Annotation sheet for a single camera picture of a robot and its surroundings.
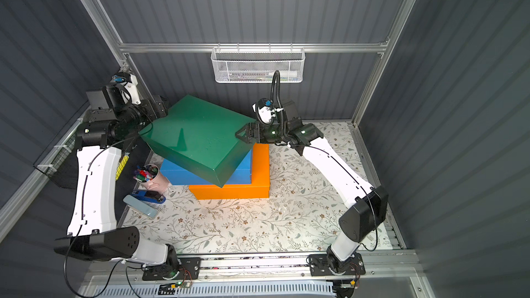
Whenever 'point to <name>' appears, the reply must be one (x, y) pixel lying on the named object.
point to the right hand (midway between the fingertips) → (247, 134)
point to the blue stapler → (150, 196)
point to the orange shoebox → (259, 187)
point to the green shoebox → (201, 138)
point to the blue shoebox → (177, 174)
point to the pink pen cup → (149, 176)
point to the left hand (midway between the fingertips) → (150, 101)
